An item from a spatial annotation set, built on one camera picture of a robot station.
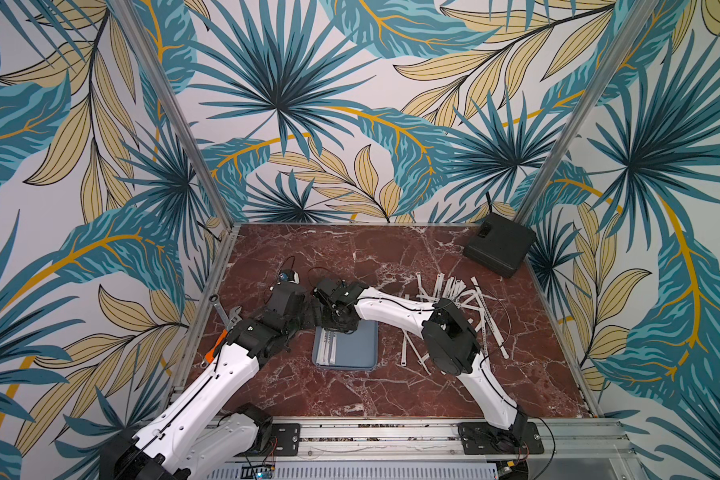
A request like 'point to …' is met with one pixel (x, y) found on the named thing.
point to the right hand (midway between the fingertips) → (329, 325)
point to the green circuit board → (257, 472)
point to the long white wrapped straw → (489, 317)
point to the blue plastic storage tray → (354, 351)
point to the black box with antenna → (499, 245)
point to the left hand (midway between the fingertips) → (306, 311)
